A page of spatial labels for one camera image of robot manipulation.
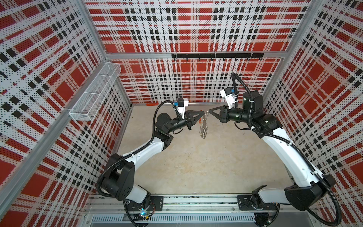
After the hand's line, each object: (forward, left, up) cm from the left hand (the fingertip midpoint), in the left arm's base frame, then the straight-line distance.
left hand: (204, 114), depth 67 cm
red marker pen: (+47, +41, -39) cm, 73 cm away
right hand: (-1, -3, +3) cm, 4 cm away
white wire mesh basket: (+21, +74, -15) cm, 79 cm away
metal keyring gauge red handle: (-3, +1, -3) cm, 4 cm away
